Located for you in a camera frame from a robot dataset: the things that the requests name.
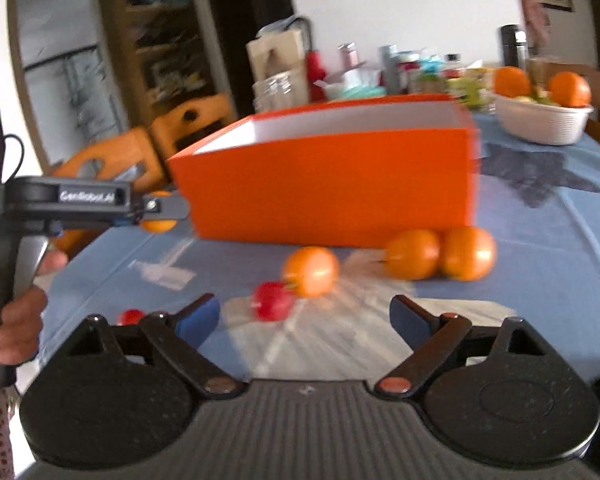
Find person's left hand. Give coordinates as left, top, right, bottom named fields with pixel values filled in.
left=0, top=250, right=70, bottom=367

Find black thermos flask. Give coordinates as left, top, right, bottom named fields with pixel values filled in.
left=500, top=24, right=529, bottom=69

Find pink hanging cloth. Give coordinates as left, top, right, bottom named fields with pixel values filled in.
left=517, top=0, right=551, bottom=57

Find red folded umbrella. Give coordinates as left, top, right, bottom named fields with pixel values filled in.
left=305, top=17, right=327, bottom=104

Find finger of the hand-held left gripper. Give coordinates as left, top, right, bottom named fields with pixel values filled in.
left=129, top=194, right=190, bottom=224

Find pink tumbler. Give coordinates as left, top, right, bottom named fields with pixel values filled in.
left=337, top=42, right=359, bottom=69

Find green cartoon mug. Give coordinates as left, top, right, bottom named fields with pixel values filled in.
left=452, top=74, right=492, bottom=109

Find beige paper bag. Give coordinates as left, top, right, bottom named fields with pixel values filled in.
left=246, top=27, right=311, bottom=92

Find green tissue box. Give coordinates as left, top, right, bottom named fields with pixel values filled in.
left=325, top=67, right=386, bottom=101

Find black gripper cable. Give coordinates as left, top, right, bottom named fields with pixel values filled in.
left=2, top=132, right=26, bottom=181

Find large orange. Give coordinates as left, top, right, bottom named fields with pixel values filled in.
left=494, top=66, right=533, bottom=99
left=547, top=71, right=592, bottom=109

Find blue star-printed tablecloth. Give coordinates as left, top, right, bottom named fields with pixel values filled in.
left=35, top=105, right=600, bottom=397

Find orange cardboard box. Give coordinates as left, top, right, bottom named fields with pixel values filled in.
left=167, top=93, right=482, bottom=249

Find small orange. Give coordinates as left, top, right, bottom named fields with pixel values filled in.
left=384, top=229, right=442, bottom=281
left=440, top=226, right=498, bottom=282
left=282, top=246, right=341, bottom=299
left=140, top=191, right=179, bottom=235

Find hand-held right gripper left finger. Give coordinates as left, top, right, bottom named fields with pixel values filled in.
left=55, top=292, right=245, bottom=402

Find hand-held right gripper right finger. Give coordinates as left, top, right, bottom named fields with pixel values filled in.
left=374, top=294, right=556, bottom=402

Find tall wooden shelf cabinet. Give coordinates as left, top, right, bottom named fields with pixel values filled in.
left=7, top=0, right=241, bottom=177

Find clear glass jars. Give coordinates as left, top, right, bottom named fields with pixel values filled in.
left=252, top=72, right=294, bottom=114

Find grey metal bottle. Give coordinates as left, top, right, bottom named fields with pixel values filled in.
left=378, top=45, right=401, bottom=95

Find white perforated plastic basket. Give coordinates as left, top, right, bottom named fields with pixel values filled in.
left=492, top=91, right=595, bottom=146

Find yellow apple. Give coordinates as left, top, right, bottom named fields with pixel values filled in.
left=522, top=87, right=554, bottom=106

